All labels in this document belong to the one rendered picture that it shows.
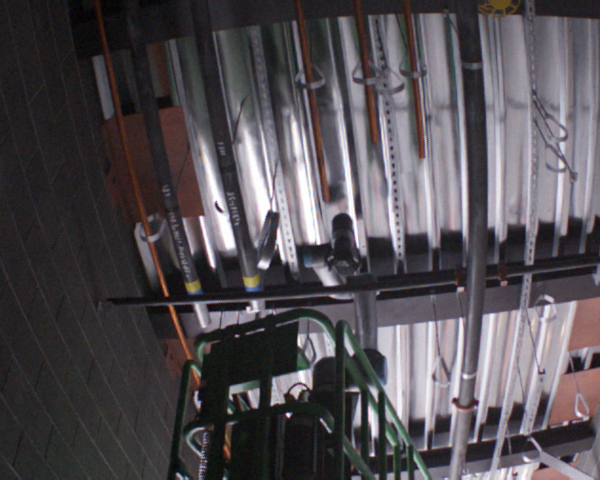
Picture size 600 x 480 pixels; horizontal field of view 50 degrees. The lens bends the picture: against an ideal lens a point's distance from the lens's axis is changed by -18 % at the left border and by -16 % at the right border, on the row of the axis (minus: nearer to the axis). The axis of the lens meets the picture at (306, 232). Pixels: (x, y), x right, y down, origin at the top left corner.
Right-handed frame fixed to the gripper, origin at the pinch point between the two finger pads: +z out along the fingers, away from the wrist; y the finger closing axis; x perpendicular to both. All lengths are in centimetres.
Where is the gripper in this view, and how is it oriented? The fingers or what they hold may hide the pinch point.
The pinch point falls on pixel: (343, 271)
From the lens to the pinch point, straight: 294.9
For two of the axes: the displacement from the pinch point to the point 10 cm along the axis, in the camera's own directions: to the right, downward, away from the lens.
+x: -0.6, 8.0, 6.0
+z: -0.3, 6.0, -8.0
